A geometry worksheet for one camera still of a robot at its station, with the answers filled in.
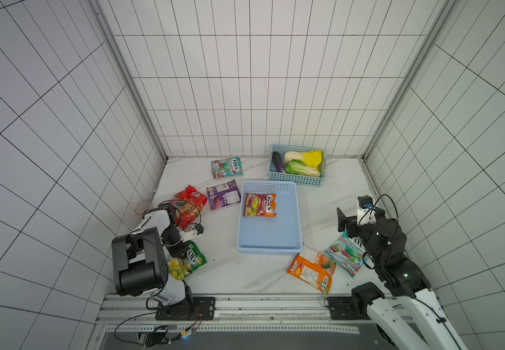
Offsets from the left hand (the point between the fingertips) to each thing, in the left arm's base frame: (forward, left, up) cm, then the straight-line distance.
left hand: (177, 255), depth 84 cm
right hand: (+9, -61, +24) cm, 66 cm away
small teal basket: (+55, -55, +6) cm, 78 cm away
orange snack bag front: (-4, -53, +1) cm, 54 cm away
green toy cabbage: (+42, -52, +7) cm, 67 cm away
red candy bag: (+23, +1, 0) cm, 23 cm away
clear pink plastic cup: (+20, +19, +3) cm, 28 cm away
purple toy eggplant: (+49, -44, +3) cm, 66 cm away
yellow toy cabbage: (+46, -60, +9) cm, 76 cm away
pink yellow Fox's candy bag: (+23, -34, +2) cm, 41 cm away
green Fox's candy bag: (-5, -3, +1) cm, 6 cm away
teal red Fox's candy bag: (+1, -68, +2) cm, 68 cm away
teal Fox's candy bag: (+46, -16, +1) cm, 49 cm away
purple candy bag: (+28, -16, +2) cm, 32 cm away
